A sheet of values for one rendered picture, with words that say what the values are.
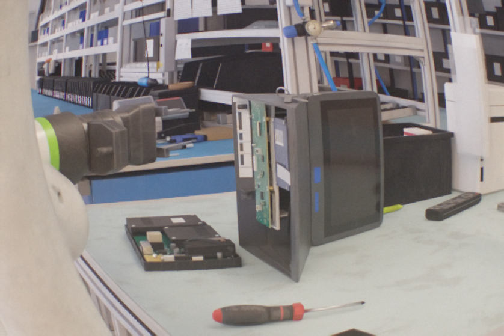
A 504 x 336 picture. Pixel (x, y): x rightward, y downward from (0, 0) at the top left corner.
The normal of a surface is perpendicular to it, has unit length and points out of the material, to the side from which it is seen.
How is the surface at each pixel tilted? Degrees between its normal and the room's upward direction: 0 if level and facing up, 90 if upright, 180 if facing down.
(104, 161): 90
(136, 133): 90
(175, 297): 0
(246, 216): 90
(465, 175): 90
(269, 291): 0
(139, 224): 0
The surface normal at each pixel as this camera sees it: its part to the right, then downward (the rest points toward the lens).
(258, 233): -0.27, 0.14
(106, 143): -0.66, 0.14
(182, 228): -0.05, -0.99
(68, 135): 0.66, -0.39
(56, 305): 0.65, 0.19
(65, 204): 0.88, -0.18
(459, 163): -0.93, 0.10
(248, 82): 0.36, 0.11
